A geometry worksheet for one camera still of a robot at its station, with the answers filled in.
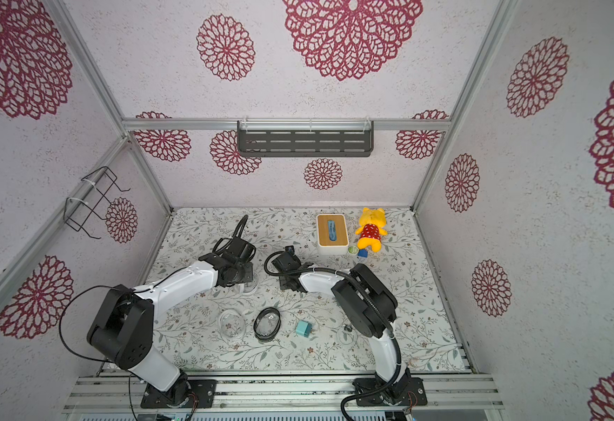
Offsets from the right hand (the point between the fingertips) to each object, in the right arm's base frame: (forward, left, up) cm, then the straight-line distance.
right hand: (288, 274), depth 98 cm
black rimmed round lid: (-18, +6, -1) cm, 19 cm away
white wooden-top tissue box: (+19, -17, +2) cm, 25 cm away
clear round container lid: (-20, +18, -1) cm, 26 cm away
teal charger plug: (-21, -7, +1) cm, 22 cm away
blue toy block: (+12, -29, -2) cm, 32 cm away
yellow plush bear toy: (+21, -33, +5) cm, 40 cm away
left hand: (-4, +14, +6) cm, 16 cm away
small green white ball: (+12, -25, -1) cm, 28 cm away
